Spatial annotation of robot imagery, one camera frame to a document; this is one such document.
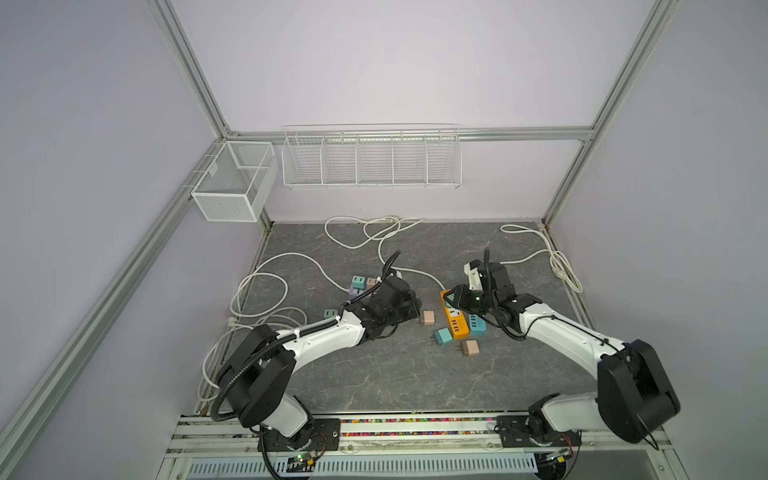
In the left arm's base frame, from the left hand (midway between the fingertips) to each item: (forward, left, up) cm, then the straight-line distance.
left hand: (421, 307), depth 84 cm
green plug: (+13, +19, -5) cm, 23 cm away
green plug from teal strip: (-5, -7, -10) cm, 13 cm away
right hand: (+3, -8, -1) cm, 8 cm away
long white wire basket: (+46, +12, +19) cm, 51 cm away
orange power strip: (-2, -12, -9) cm, 14 cm away
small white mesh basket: (+49, +61, +8) cm, 79 cm away
